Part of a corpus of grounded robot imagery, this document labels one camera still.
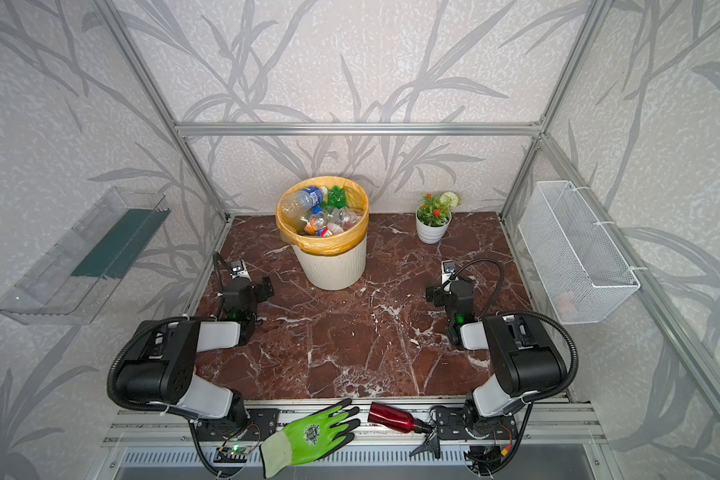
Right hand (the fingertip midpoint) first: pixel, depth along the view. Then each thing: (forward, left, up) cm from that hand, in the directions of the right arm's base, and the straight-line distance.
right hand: (447, 269), depth 95 cm
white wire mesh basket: (-18, -20, +28) cm, 39 cm away
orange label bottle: (+5, +42, +15) cm, 45 cm away
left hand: (-1, +62, +2) cm, 62 cm away
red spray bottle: (-42, +18, -3) cm, 45 cm away
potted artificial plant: (+18, +3, +6) cm, 19 cm away
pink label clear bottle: (0, +30, +25) cm, 38 cm away
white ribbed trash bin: (-4, +35, +5) cm, 36 cm away
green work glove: (-45, +39, -5) cm, 60 cm away
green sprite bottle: (+15, +35, +18) cm, 42 cm away
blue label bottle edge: (+11, +42, +21) cm, 48 cm away
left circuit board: (-48, +57, -9) cm, 75 cm away
